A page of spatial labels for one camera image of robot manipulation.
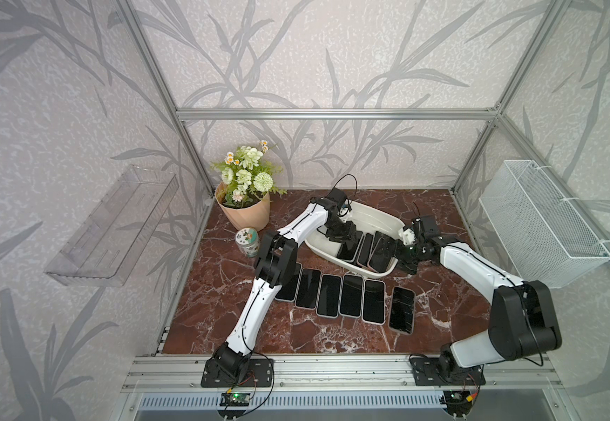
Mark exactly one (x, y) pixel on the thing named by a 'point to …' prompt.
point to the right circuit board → (459, 402)
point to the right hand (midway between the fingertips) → (383, 256)
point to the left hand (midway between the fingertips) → (353, 240)
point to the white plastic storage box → (326, 247)
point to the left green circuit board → (235, 399)
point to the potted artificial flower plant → (245, 186)
